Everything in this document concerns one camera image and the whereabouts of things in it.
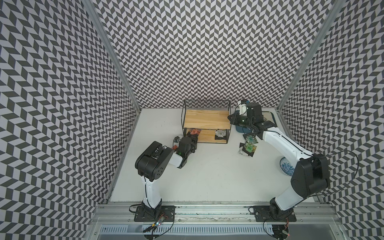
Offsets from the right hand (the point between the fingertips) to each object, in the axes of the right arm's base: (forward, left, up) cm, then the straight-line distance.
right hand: (227, 119), depth 85 cm
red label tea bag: (+4, +20, -18) cm, 28 cm away
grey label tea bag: (+2, +2, -19) cm, 19 cm away
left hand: (-1, +17, -16) cm, 23 cm away
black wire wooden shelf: (+8, +11, -5) cm, 14 cm away
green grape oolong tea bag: (-2, -18, -19) cm, 26 cm away
